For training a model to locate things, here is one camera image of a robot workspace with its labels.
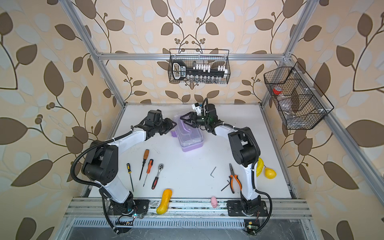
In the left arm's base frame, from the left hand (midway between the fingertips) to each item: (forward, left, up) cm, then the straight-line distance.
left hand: (177, 123), depth 91 cm
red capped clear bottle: (+10, -56, +19) cm, 60 cm away
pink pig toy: (-40, -22, -13) cm, 48 cm away
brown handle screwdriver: (-17, +19, -14) cm, 29 cm away
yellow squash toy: (-39, +2, -10) cm, 40 cm away
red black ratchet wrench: (-23, +8, -13) cm, 27 cm away
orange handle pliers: (-28, -32, -13) cm, 45 cm away
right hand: (0, -3, +3) cm, 4 cm away
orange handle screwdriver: (-25, +15, -14) cm, 32 cm away
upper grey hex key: (-24, -22, -15) cm, 36 cm away
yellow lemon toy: (-25, -54, -11) cm, 61 cm away
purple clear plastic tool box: (-6, -8, -5) cm, 11 cm away
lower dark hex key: (-30, -31, -13) cm, 46 cm away
